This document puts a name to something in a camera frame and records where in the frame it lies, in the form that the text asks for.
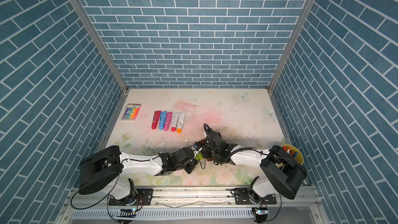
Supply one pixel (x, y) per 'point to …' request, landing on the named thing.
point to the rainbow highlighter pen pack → (131, 112)
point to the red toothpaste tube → (156, 118)
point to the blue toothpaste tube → (162, 120)
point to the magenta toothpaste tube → (168, 121)
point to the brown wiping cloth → (203, 142)
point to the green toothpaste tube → (199, 155)
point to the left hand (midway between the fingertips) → (199, 163)
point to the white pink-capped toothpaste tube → (174, 120)
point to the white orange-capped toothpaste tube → (181, 120)
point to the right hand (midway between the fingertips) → (202, 151)
